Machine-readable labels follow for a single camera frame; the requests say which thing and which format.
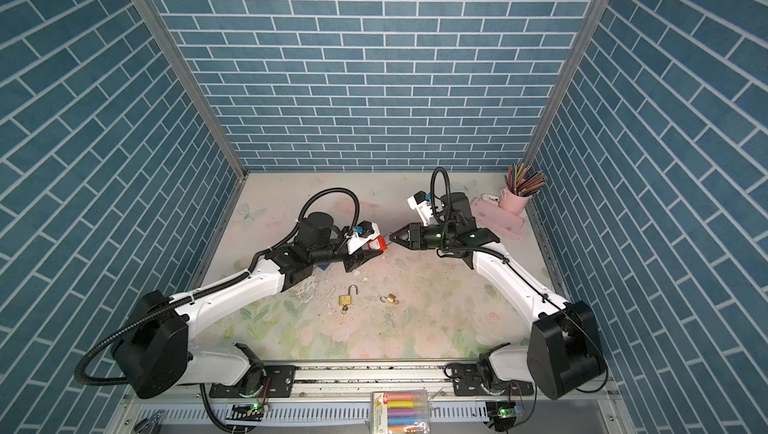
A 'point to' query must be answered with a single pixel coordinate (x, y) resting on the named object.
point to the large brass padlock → (346, 300)
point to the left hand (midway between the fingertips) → (378, 244)
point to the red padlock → (381, 243)
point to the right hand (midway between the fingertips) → (393, 234)
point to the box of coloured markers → (400, 412)
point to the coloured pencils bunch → (523, 179)
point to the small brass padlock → (391, 298)
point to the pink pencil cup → (513, 203)
